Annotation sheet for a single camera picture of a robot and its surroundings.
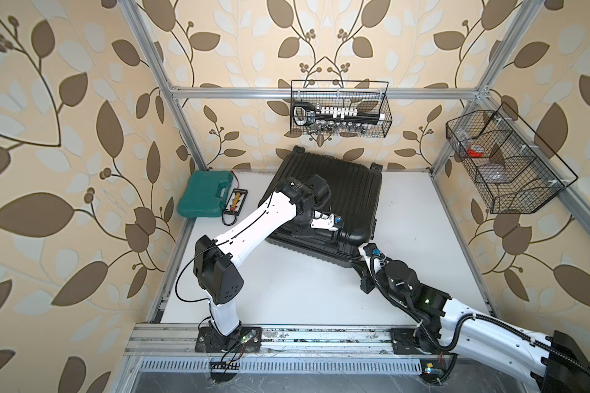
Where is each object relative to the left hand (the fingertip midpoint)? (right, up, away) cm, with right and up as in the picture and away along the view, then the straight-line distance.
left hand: (302, 221), depth 79 cm
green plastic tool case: (-42, +9, +25) cm, 50 cm away
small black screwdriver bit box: (-30, +6, +28) cm, 41 cm away
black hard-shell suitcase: (+18, +8, +5) cm, 21 cm away
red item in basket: (+58, +23, +2) cm, 62 cm away
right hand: (+16, -14, 0) cm, 21 cm away
